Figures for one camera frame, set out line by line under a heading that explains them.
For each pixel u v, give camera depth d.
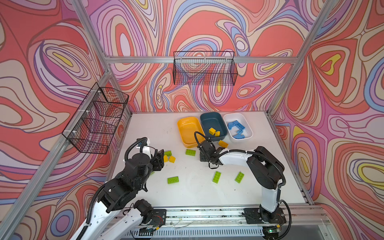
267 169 0.50
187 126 1.12
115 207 0.41
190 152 0.96
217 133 1.04
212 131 1.05
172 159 0.93
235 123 1.11
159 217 0.72
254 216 0.74
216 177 0.86
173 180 0.86
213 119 1.14
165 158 0.91
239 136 1.01
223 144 0.99
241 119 1.10
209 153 0.74
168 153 0.94
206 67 0.96
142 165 0.45
